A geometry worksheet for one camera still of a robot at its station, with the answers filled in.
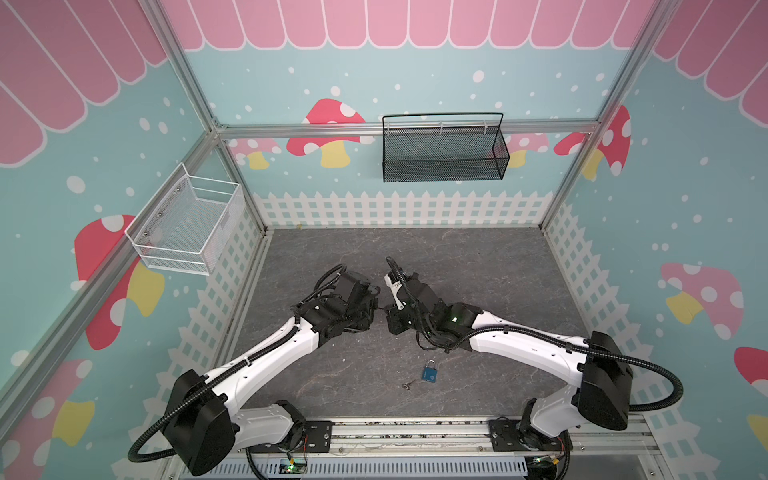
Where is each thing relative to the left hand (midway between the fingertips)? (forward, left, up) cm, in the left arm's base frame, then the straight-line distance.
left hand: (379, 302), depth 81 cm
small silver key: (-17, -8, -16) cm, 25 cm away
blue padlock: (-13, -14, -16) cm, 25 cm away
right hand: (-3, -1, +2) cm, 4 cm away
